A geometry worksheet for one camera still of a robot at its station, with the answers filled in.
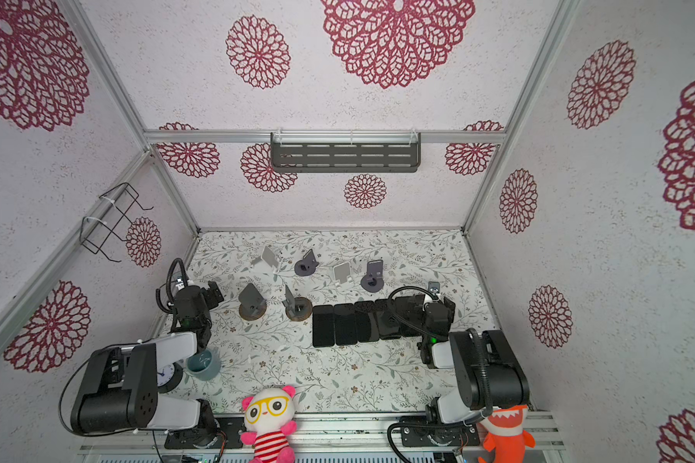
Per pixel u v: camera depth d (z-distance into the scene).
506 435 0.68
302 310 0.95
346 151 0.98
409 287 0.80
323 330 0.92
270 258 1.06
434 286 0.80
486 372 0.42
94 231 0.73
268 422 0.70
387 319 0.73
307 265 1.03
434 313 0.73
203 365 0.84
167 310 0.69
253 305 0.92
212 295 0.84
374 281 1.01
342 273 0.98
